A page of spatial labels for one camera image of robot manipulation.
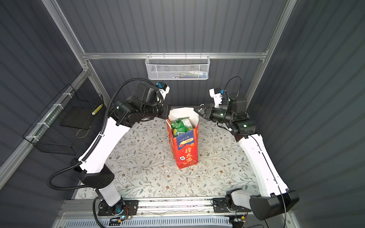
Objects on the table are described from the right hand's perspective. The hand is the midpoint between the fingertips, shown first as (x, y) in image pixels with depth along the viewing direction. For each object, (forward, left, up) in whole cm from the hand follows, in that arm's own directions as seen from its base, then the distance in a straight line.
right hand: (196, 109), depth 62 cm
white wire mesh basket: (+72, +13, -21) cm, 76 cm away
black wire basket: (+1, +65, -12) cm, 66 cm away
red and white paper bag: (-11, +5, -13) cm, 18 cm away
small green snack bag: (+1, +7, -12) cm, 14 cm away
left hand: (+2, +11, -1) cm, 11 cm away
